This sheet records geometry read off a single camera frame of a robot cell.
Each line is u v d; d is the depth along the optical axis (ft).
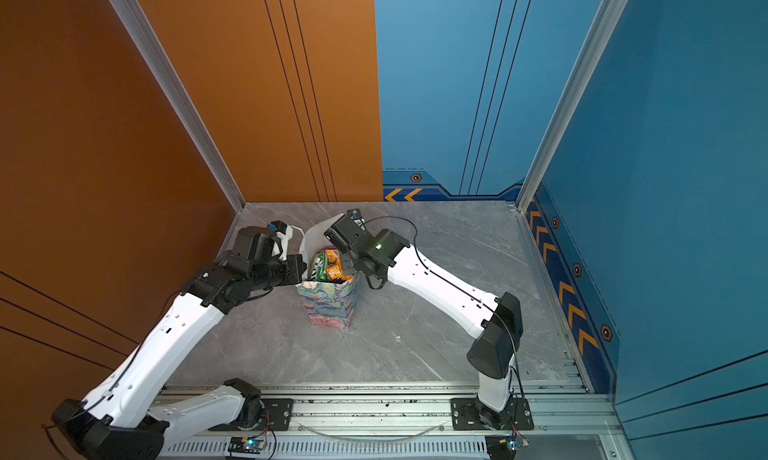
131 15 2.37
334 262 2.49
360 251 1.80
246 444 2.32
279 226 2.15
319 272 2.43
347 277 2.47
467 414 2.38
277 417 2.39
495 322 1.41
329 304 2.46
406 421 2.38
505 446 2.30
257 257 1.79
